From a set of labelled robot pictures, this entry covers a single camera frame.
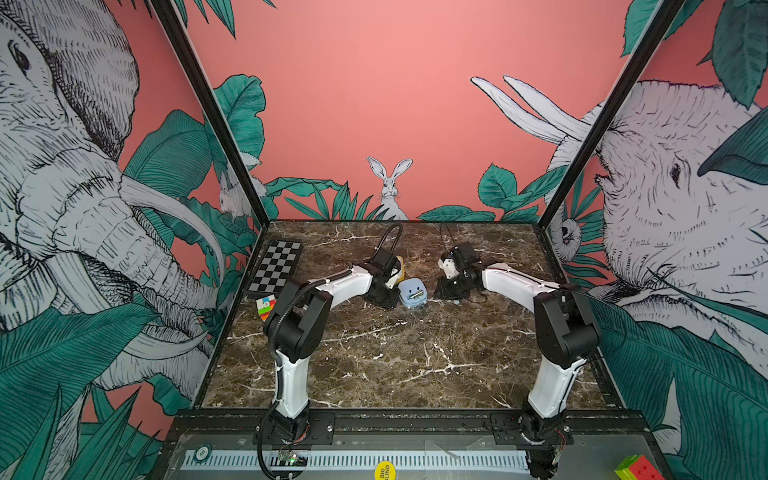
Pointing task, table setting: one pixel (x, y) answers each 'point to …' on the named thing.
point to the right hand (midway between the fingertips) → (435, 288)
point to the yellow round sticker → (385, 470)
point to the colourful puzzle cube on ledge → (637, 467)
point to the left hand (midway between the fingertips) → (395, 298)
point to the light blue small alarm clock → (412, 292)
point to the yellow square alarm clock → (402, 270)
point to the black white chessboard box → (275, 268)
